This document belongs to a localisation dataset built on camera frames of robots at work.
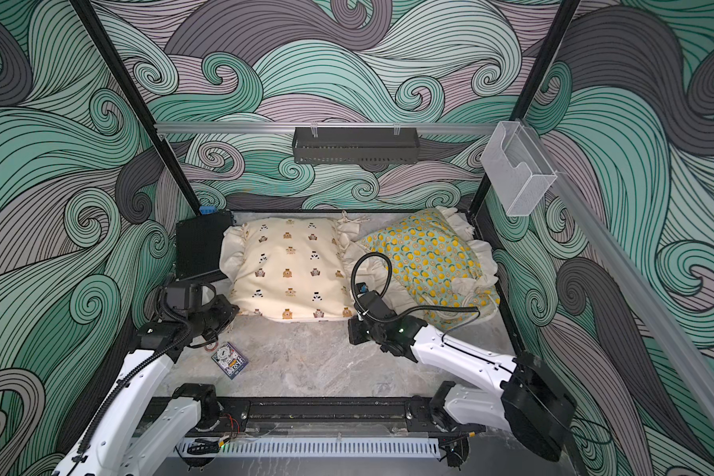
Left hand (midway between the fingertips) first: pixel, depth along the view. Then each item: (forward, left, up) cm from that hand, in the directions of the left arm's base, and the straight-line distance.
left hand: (238, 304), depth 78 cm
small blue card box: (-11, +4, -13) cm, 17 cm away
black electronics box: (+29, +24, -9) cm, 39 cm away
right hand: (-3, -29, -7) cm, 30 cm away
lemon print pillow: (+16, -59, -8) cm, 62 cm away
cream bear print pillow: (+13, -13, -2) cm, 18 cm away
